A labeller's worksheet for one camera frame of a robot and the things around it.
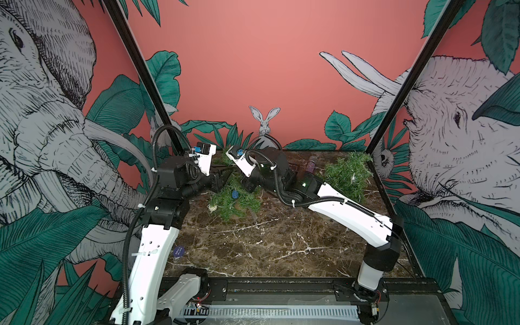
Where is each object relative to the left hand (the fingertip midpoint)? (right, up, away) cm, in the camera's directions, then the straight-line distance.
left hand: (230, 166), depth 64 cm
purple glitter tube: (+36, +1, +47) cm, 59 cm away
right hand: (+1, +1, -1) cm, 2 cm away
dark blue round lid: (-25, -36, +19) cm, 47 cm away
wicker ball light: (-9, -16, +10) cm, 21 cm away
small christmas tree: (0, -13, +12) cm, 18 cm away
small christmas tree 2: (+41, -2, +4) cm, 41 cm away
